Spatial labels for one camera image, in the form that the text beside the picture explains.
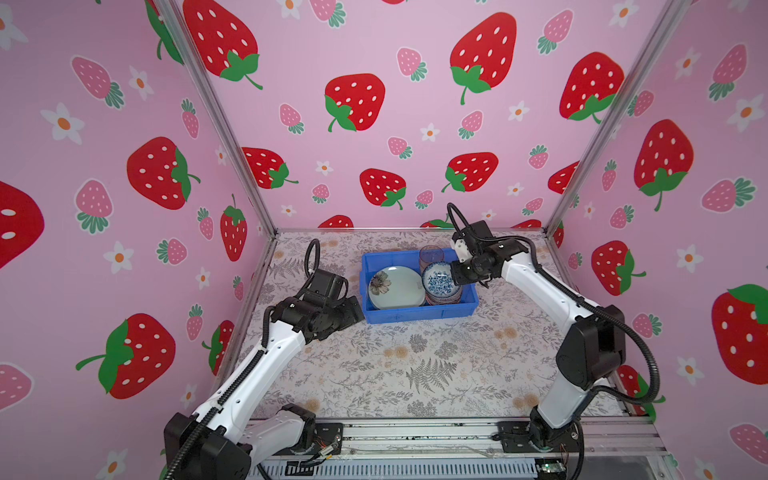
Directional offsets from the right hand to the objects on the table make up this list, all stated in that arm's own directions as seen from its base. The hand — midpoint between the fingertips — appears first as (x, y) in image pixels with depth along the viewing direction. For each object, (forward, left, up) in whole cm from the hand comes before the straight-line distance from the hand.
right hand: (453, 274), depth 88 cm
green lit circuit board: (-43, -26, -17) cm, 53 cm away
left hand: (-17, +27, +1) cm, 32 cm away
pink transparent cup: (+11, +7, -5) cm, 14 cm away
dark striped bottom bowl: (-5, +5, -8) cm, 10 cm away
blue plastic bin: (+10, +27, -10) cm, 30 cm away
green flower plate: (+5, +18, -16) cm, 25 cm away
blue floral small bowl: (-2, +4, -2) cm, 5 cm away
